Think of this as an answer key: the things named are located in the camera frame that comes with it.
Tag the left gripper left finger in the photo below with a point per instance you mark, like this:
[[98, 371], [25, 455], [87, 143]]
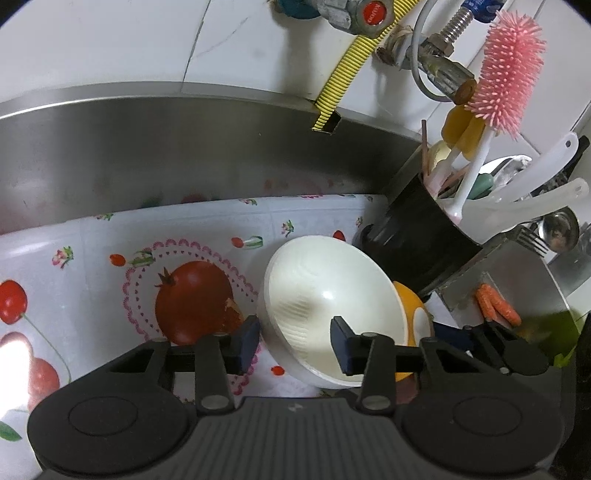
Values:
[[211, 360]]

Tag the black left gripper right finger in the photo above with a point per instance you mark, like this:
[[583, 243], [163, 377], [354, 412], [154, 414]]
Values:
[[378, 359]]

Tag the white ribbed bowl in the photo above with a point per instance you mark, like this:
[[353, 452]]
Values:
[[309, 281]]

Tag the orange mushroom-shaped plate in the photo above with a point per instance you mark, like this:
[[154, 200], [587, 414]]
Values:
[[419, 320]]

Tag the black utensil holder cup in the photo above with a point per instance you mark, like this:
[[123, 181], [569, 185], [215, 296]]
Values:
[[415, 243]]

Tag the carrot left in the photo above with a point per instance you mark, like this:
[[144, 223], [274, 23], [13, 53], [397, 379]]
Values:
[[485, 304]]

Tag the carrot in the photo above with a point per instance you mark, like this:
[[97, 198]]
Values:
[[485, 304], [502, 306]]

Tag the carrot middle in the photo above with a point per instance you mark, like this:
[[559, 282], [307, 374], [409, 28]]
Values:
[[502, 306]]

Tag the fruit-pattern table mat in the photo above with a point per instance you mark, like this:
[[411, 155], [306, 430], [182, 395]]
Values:
[[85, 290]]

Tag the steel dish rack tray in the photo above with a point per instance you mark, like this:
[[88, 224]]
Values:
[[526, 282]]

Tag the translucent white rice paddle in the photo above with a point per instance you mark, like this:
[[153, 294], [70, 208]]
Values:
[[537, 173]]

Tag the steel fork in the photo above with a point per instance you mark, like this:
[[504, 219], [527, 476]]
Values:
[[529, 240]]

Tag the steel ladle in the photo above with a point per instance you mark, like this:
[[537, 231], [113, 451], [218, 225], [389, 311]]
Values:
[[559, 230]]

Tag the yellow sponge brush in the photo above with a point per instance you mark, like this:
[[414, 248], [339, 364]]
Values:
[[463, 130]]

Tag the pink bottle brush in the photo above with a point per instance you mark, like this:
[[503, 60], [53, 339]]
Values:
[[512, 64]]

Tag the red-knob water valve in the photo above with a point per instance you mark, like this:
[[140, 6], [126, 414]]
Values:
[[358, 17]]

